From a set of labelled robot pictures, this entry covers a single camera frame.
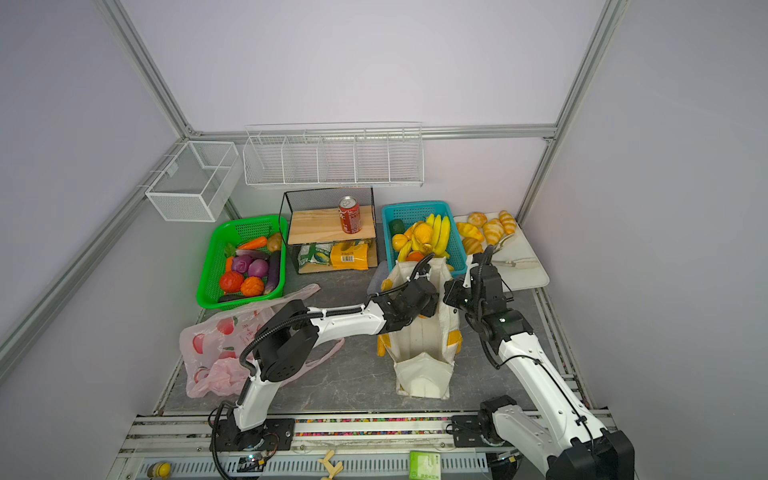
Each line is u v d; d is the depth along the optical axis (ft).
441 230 3.52
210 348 2.79
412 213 3.80
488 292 1.91
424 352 2.15
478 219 3.83
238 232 3.68
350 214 2.91
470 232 3.75
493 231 3.71
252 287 3.15
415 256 3.25
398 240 3.56
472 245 3.54
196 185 3.24
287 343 1.69
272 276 3.26
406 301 2.31
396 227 3.69
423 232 3.35
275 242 3.55
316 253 3.42
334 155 3.23
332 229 3.16
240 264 3.35
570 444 1.29
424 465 2.23
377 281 3.28
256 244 3.66
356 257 3.25
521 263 3.42
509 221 3.88
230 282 3.15
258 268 3.26
